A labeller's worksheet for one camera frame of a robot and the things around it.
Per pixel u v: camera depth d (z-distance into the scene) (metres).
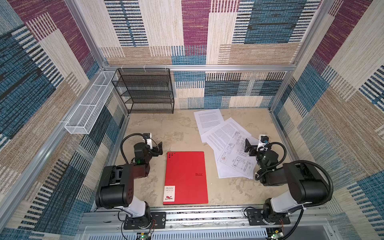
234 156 0.95
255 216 0.73
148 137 0.82
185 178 0.87
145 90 1.11
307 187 0.45
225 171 0.89
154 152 0.83
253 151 0.81
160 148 0.92
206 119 1.15
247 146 0.87
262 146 0.76
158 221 0.73
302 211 0.70
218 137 1.05
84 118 0.71
